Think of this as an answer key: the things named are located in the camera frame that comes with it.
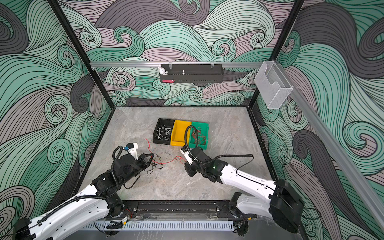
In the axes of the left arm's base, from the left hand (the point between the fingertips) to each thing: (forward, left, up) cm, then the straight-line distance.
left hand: (155, 154), depth 75 cm
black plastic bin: (+34, -2, -17) cm, 38 cm away
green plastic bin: (+26, -28, -11) cm, 40 cm away
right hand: (-2, -16, -7) cm, 17 cm away
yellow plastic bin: (+23, -9, -17) cm, 30 cm away
